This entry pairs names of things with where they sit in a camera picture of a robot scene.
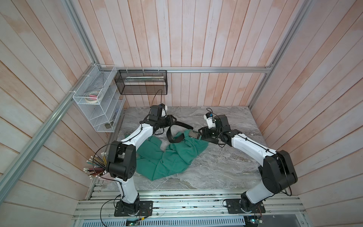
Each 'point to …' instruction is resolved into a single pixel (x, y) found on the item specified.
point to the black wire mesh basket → (142, 82)
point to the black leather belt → (192, 134)
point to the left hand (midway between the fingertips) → (174, 121)
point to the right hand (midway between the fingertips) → (201, 128)
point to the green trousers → (154, 161)
